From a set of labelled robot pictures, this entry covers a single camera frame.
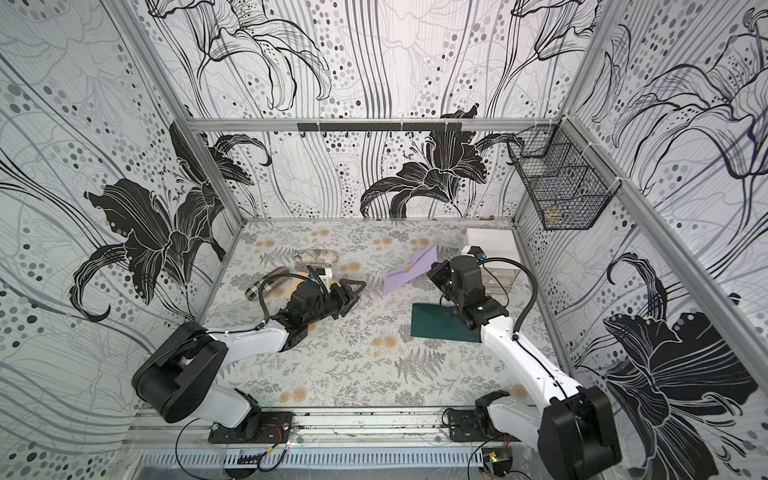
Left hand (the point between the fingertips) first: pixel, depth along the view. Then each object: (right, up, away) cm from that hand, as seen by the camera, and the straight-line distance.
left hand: (368, 294), depth 85 cm
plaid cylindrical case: (-38, -1, +10) cm, 40 cm away
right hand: (+19, +10, -4) cm, 21 cm away
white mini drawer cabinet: (+32, +7, -18) cm, 37 cm away
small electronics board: (+33, -37, -15) cm, 52 cm away
